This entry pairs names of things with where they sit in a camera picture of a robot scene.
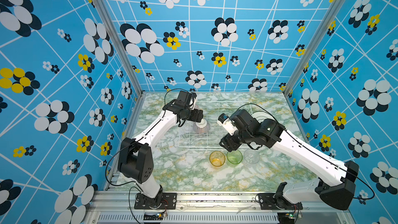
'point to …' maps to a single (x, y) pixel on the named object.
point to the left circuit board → (153, 216)
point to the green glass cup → (234, 157)
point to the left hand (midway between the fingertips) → (197, 113)
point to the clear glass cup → (251, 157)
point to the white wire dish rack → (211, 111)
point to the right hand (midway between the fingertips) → (225, 138)
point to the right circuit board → (286, 217)
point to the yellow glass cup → (216, 159)
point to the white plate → (260, 116)
